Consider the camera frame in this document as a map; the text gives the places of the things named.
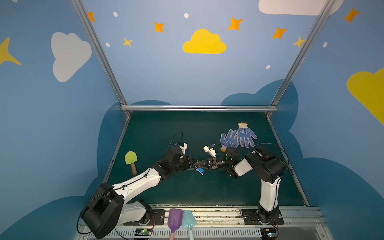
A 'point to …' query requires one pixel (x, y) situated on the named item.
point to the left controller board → (143, 232)
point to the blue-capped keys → (200, 170)
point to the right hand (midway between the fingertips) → (200, 167)
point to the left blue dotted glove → (231, 140)
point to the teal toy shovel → (188, 221)
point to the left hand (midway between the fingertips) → (199, 161)
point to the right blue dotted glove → (244, 135)
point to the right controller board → (269, 233)
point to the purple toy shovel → (174, 219)
